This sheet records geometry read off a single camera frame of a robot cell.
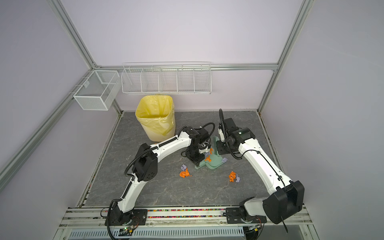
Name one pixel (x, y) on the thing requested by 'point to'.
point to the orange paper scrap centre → (185, 173)
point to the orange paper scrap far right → (208, 158)
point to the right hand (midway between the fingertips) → (223, 149)
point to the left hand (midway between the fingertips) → (197, 165)
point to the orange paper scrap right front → (232, 176)
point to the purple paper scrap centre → (183, 167)
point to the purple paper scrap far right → (224, 160)
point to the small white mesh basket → (97, 92)
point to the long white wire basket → (166, 78)
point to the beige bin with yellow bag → (156, 114)
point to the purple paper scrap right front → (238, 178)
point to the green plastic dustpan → (212, 161)
